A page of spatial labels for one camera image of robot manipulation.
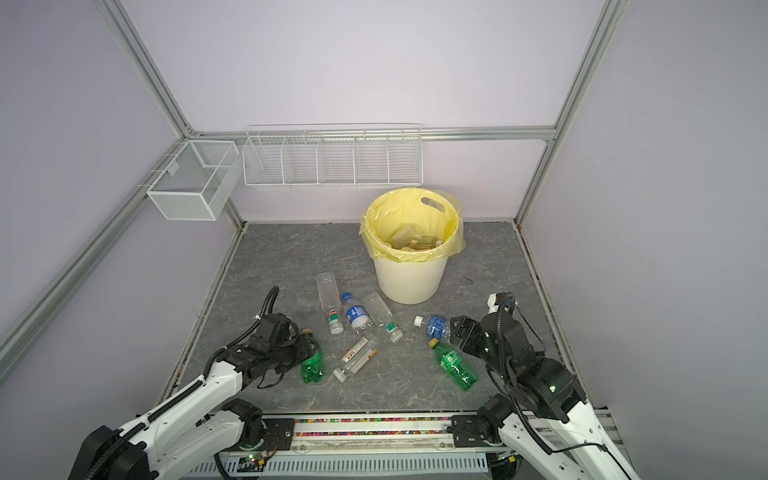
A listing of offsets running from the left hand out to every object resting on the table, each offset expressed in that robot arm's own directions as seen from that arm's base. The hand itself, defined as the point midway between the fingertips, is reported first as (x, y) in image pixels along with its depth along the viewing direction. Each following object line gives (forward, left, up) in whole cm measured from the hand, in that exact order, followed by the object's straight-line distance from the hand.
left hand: (312, 353), depth 84 cm
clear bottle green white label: (+33, -29, +12) cm, 45 cm away
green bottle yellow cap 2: (-5, -1, +3) cm, 6 cm away
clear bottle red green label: (+18, -3, -1) cm, 18 cm away
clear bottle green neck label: (+10, -20, 0) cm, 23 cm away
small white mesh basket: (+55, +41, +20) cm, 72 cm away
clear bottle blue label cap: (+10, -13, +2) cm, 16 cm away
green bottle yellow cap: (-6, -39, +2) cm, 39 cm away
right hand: (-3, -40, +18) cm, 44 cm away
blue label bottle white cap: (+4, -36, +2) cm, 36 cm away
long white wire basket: (+57, -6, +27) cm, 63 cm away
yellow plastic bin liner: (+34, -39, +19) cm, 55 cm away
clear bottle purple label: (+29, -35, +12) cm, 46 cm away
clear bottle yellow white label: (-3, -13, +2) cm, 13 cm away
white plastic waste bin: (+25, -31, -5) cm, 40 cm away
